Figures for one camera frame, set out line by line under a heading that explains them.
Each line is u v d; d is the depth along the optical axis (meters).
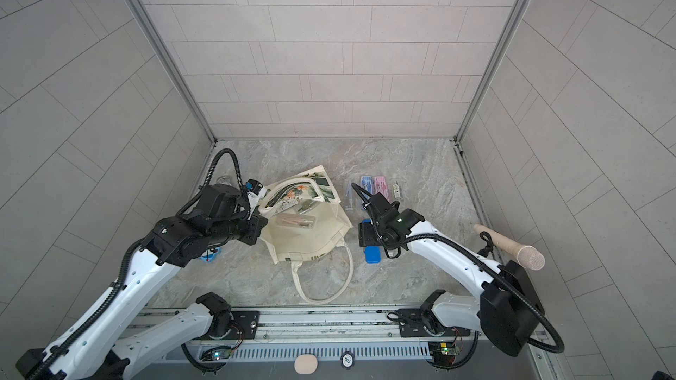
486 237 0.68
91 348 0.37
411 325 0.71
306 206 0.93
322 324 0.72
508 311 0.40
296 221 0.89
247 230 0.60
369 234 0.71
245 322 0.71
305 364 0.64
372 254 0.84
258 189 0.61
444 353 0.68
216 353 0.66
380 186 0.99
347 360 0.67
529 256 0.53
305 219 0.89
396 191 0.99
